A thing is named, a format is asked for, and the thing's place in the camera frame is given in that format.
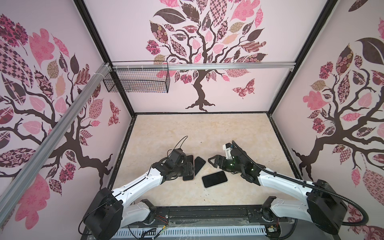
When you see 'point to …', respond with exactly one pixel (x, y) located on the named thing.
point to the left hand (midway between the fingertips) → (189, 172)
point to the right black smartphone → (214, 179)
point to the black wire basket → (138, 80)
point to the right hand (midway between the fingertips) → (212, 160)
